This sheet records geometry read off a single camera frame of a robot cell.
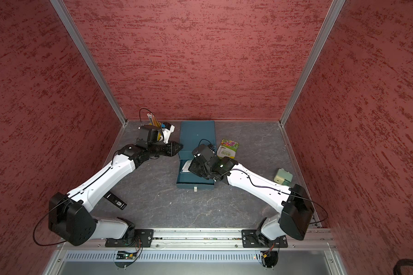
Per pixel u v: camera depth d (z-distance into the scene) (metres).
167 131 0.72
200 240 0.75
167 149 0.71
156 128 0.64
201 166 0.65
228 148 1.06
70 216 0.40
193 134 0.85
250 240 0.74
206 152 0.58
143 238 0.74
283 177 0.89
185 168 0.79
